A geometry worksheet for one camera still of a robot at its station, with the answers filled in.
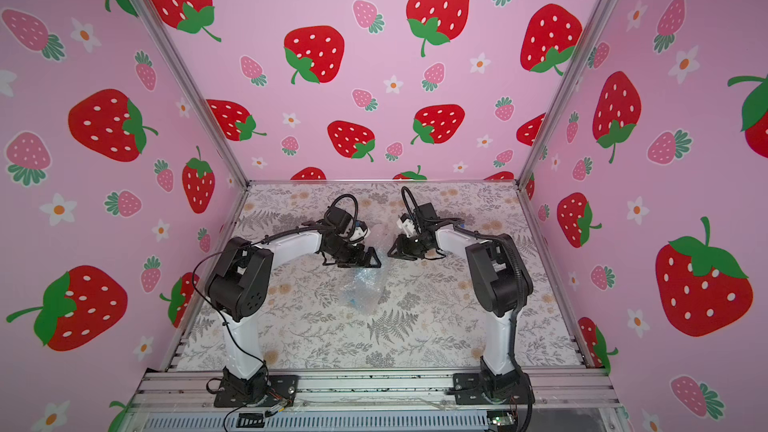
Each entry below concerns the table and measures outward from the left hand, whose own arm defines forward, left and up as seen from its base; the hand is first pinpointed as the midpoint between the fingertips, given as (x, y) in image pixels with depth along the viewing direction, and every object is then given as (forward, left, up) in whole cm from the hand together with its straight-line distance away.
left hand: (373, 264), depth 94 cm
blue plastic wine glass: (-9, +2, +1) cm, 9 cm away
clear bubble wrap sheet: (-14, -1, +1) cm, 14 cm away
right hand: (+2, -4, +2) cm, 5 cm away
